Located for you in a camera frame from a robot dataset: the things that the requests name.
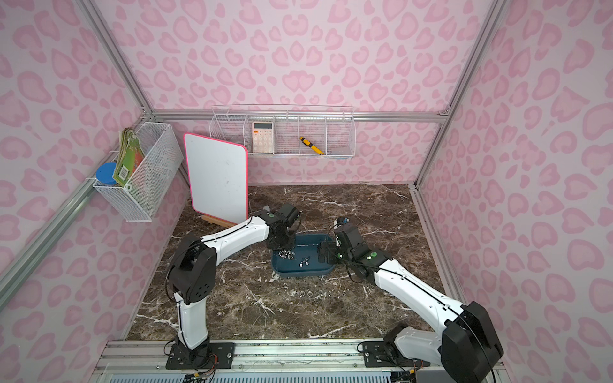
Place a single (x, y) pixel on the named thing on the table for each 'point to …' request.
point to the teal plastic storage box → (306, 246)
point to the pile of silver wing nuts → (290, 255)
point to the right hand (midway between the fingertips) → (327, 247)
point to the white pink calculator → (262, 137)
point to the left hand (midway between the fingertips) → (289, 241)
